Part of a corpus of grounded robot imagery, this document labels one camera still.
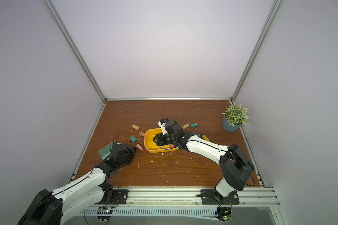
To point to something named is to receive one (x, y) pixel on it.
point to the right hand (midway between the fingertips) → (155, 136)
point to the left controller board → (104, 213)
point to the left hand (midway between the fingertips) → (140, 146)
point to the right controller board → (224, 213)
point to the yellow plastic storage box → (150, 144)
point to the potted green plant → (235, 115)
